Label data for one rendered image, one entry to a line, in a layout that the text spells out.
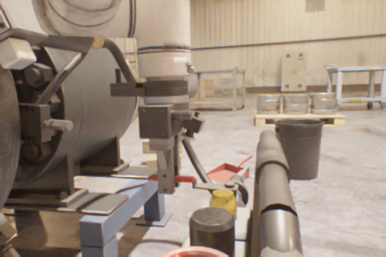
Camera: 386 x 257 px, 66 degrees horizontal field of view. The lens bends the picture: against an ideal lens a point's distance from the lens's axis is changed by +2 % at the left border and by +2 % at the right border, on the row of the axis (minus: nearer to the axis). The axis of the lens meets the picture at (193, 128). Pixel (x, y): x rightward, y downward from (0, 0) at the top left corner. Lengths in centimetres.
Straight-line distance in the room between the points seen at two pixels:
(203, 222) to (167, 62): 25
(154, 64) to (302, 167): 167
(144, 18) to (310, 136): 164
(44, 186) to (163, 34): 81
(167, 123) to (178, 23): 15
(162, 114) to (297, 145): 160
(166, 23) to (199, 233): 30
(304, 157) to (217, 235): 173
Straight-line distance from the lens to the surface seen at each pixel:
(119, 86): 49
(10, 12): 59
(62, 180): 109
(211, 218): 31
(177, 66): 45
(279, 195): 21
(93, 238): 98
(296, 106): 449
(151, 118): 43
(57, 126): 65
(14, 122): 67
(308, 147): 199
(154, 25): 46
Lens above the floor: 64
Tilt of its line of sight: 9 degrees down
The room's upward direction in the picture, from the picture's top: 2 degrees counter-clockwise
